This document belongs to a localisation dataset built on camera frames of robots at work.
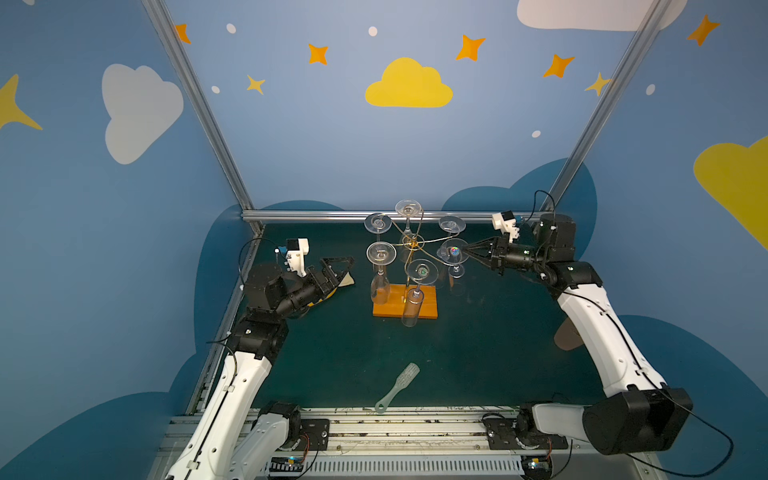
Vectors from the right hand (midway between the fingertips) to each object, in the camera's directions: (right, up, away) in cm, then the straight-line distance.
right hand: (468, 248), depth 69 cm
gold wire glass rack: (-12, +1, +5) cm, 14 cm away
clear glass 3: (-21, -1, 0) cm, 21 cm away
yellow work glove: (-45, -18, +28) cm, 56 cm away
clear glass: (-4, -1, +1) cm, 4 cm away
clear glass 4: (-22, +7, +6) cm, 23 cm away
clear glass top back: (-14, +11, +11) cm, 20 cm away
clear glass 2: (-12, -5, -3) cm, 14 cm away
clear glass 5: (-2, +7, +8) cm, 10 cm away
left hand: (-28, -3, -3) cm, 28 cm away
